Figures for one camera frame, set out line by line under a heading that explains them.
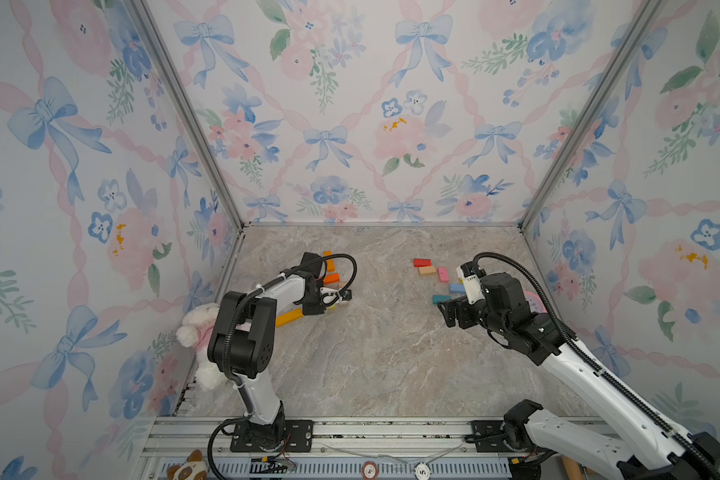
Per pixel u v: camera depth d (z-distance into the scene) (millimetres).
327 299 858
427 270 1071
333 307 953
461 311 666
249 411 582
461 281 672
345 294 858
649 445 395
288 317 955
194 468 676
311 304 863
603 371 450
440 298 1008
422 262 1099
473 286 648
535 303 953
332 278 1042
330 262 1092
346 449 732
